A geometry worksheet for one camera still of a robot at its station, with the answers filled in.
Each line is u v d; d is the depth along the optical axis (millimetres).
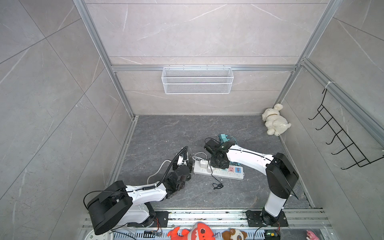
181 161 695
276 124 1026
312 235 673
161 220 732
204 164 843
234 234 674
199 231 640
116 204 423
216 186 837
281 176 450
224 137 1040
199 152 880
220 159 633
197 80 1005
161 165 927
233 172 877
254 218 733
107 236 658
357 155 603
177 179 613
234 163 607
